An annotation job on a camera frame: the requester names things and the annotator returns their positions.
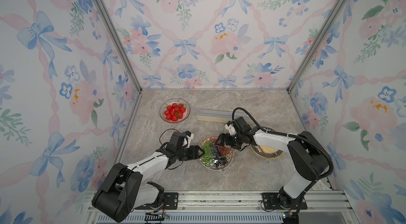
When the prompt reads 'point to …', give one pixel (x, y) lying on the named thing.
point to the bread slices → (268, 150)
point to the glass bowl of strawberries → (174, 110)
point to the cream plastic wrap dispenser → (220, 115)
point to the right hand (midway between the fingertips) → (221, 144)
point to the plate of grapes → (216, 157)
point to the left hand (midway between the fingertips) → (202, 152)
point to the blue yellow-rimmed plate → (256, 149)
